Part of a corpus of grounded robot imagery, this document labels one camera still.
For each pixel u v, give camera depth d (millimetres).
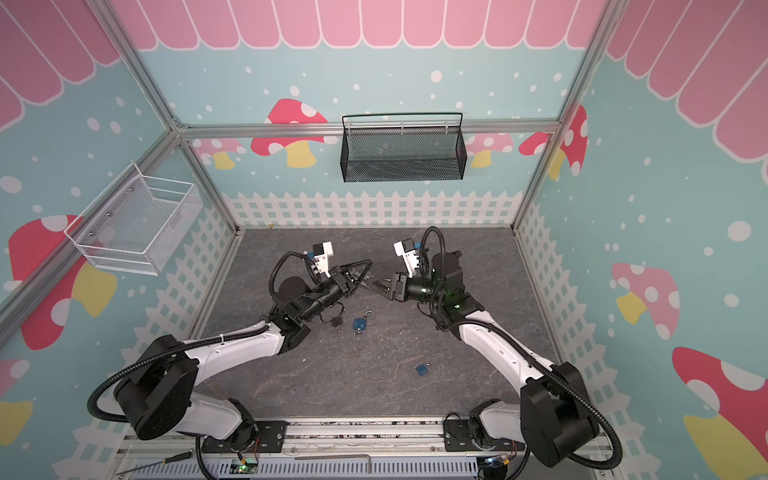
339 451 735
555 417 406
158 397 430
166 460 710
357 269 712
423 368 854
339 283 657
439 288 610
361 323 943
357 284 695
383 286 728
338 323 943
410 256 689
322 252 701
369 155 924
